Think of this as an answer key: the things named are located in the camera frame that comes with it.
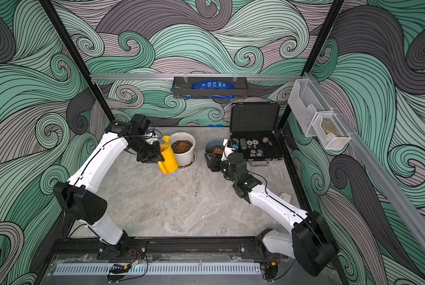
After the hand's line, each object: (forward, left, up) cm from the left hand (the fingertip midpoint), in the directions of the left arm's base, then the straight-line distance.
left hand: (164, 157), depth 76 cm
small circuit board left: (-39, +17, -25) cm, 49 cm away
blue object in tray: (+39, -21, +12) cm, 46 cm away
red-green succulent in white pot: (+17, -4, -14) cm, 22 cm away
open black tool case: (+35, -48, -15) cm, 62 cm away
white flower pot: (+9, -7, -14) cm, 19 cm away
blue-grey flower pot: (+19, -23, -16) cm, 34 cm away
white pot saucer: (+9, -6, -23) cm, 26 cm away
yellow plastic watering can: (0, -2, -5) cm, 5 cm away
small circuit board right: (-38, -46, -27) cm, 65 cm away
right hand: (+3, -21, -1) cm, 21 cm away
